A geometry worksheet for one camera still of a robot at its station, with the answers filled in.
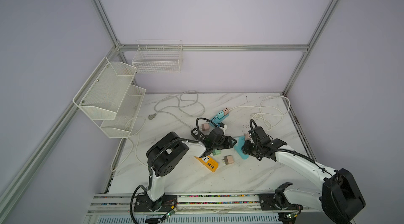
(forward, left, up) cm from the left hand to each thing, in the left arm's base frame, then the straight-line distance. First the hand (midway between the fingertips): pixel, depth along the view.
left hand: (234, 143), depth 89 cm
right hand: (-4, -4, +2) cm, 6 cm away
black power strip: (+7, +23, -2) cm, 24 cm away
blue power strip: (+17, +11, -2) cm, 20 cm away
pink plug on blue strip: (+22, +3, +3) cm, 22 cm away
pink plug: (+12, +17, -2) cm, 21 cm away
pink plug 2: (-9, +4, -3) cm, 10 cm away
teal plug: (+19, +7, +1) cm, 21 cm away
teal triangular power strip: (-3, -2, 0) cm, 4 cm away
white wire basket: (+44, +49, +29) cm, 72 cm away
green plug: (-5, +11, -2) cm, 12 cm away
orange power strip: (-11, +16, -2) cm, 19 cm away
